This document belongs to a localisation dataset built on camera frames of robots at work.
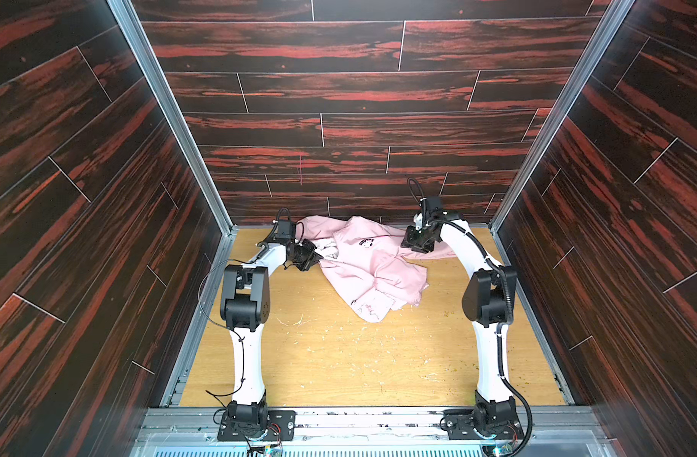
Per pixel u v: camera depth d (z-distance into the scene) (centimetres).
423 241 86
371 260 104
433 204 82
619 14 66
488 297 60
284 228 86
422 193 106
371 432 73
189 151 93
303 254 91
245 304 60
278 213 114
